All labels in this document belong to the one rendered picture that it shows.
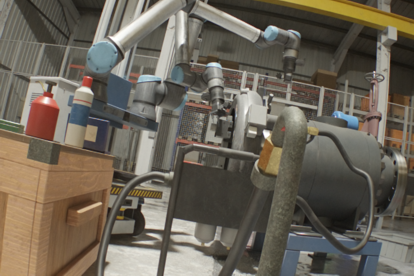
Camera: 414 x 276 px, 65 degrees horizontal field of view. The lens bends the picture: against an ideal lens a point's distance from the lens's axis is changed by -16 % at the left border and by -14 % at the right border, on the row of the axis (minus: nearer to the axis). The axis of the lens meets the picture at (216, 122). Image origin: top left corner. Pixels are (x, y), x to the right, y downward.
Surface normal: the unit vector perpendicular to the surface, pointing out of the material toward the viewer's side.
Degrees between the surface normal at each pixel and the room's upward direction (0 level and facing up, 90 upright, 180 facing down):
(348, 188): 106
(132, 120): 90
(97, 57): 94
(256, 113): 67
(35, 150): 90
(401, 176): 81
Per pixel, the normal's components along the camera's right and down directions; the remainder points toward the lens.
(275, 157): -0.04, 0.53
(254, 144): 0.11, -0.26
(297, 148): 0.07, -0.03
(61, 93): 0.88, 0.10
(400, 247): -0.94, -0.22
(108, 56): 0.31, 0.00
